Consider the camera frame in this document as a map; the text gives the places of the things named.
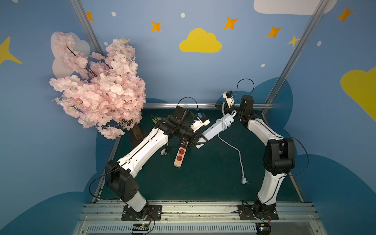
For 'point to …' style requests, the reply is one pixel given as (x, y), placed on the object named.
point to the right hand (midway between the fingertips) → (219, 103)
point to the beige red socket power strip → (179, 157)
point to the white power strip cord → (163, 152)
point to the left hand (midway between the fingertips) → (206, 138)
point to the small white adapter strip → (218, 127)
